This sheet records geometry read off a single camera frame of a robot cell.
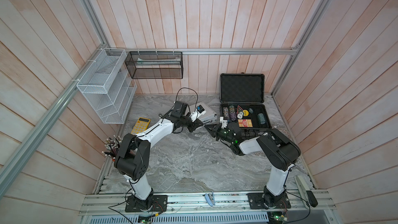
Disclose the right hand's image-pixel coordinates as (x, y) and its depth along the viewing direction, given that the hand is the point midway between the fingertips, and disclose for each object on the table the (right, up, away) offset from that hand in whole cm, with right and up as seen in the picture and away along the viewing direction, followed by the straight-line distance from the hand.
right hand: (203, 126), depth 89 cm
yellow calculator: (-41, -1, +12) cm, 43 cm away
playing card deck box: (+28, +1, +12) cm, 31 cm away
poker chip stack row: (+19, +7, +17) cm, 27 cm away
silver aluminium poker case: (+4, +5, +3) cm, 7 cm away
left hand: (-2, +1, -1) cm, 2 cm away
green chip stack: (+40, +4, +13) cm, 42 cm away
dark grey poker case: (+28, +19, +18) cm, 39 cm away
